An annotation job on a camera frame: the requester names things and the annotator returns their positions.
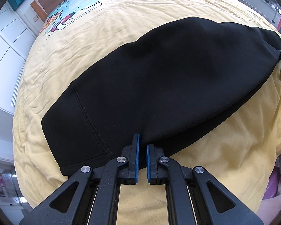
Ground yellow dinosaur bed cover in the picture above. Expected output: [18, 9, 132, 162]
[13, 0, 281, 224]

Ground black pants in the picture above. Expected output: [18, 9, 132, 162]
[41, 17, 281, 176]

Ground white wardrobe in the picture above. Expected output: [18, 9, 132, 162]
[0, 3, 36, 114]

